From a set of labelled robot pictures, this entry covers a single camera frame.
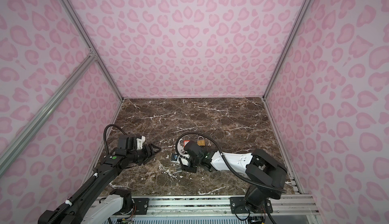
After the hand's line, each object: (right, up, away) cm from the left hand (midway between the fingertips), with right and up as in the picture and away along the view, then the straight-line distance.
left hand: (159, 149), depth 80 cm
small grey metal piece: (+10, -12, +4) cm, 16 cm away
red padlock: (+13, +2, +10) cm, 17 cm away
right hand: (+13, -7, +2) cm, 15 cm away
